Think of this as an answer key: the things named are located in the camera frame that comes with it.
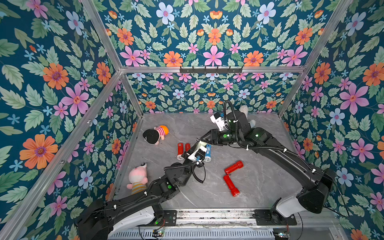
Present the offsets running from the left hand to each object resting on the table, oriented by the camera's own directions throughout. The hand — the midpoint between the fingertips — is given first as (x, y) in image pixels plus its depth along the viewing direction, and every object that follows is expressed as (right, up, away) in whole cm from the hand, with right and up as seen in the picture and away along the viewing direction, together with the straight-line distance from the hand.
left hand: (201, 142), depth 68 cm
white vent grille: (-4, -44, +2) cm, 44 cm away
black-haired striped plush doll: (-32, +1, +28) cm, 43 cm away
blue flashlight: (+4, -10, +25) cm, 27 cm away
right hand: (+2, +4, 0) cm, 4 cm away
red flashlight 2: (+18, -27, +12) cm, 35 cm away
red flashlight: (+22, -15, +20) cm, 34 cm away
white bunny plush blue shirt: (+31, +20, +40) cm, 54 cm away
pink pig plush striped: (-35, -21, +12) cm, 42 cm away
